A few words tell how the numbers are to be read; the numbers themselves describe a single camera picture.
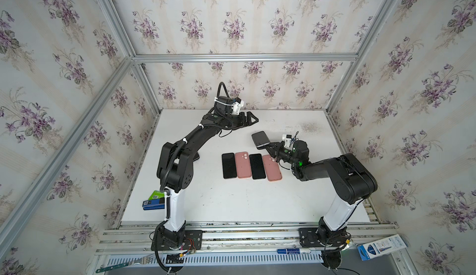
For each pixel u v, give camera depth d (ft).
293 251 2.31
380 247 2.32
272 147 2.85
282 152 2.70
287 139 2.91
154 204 2.56
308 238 2.40
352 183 1.59
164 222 1.98
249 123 2.60
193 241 2.37
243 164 3.16
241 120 2.62
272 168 3.07
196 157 3.16
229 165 3.14
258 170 3.04
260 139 3.24
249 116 2.63
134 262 2.30
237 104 2.75
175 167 1.71
